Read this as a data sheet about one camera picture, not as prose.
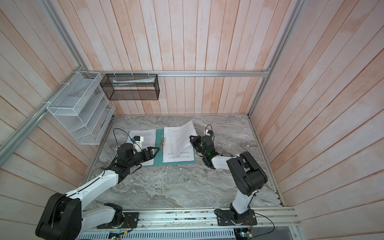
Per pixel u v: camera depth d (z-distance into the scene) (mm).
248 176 484
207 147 730
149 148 762
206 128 1137
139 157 730
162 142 1023
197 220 746
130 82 900
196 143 837
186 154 979
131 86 1054
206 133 879
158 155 803
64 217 404
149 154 748
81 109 719
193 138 902
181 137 1042
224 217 730
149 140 1032
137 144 725
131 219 733
